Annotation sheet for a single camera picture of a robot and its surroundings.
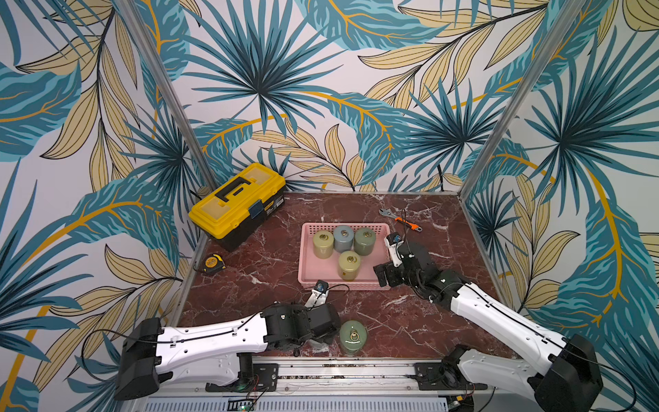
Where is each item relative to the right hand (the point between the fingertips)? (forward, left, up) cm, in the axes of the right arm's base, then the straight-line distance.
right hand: (388, 262), depth 81 cm
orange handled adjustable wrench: (+32, -8, -13) cm, 36 cm away
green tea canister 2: (-21, +13, -5) cm, 25 cm away
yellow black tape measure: (+7, +60, -10) cm, 61 cm away
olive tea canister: (+12, +21, -5) cm, 25 cm away
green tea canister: (+13, +6, -7) cm, 16 cm away
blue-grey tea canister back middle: (+14, +13, -6) cm, 20 cm away
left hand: (-16, +23, -5) cm, 28 cm away
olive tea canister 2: (+3, +12, -7) cm, 14 cm away
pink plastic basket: (+6, +25, -14) cm, 29 cm away
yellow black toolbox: (+19, +53, +3) cm, 56 cm away
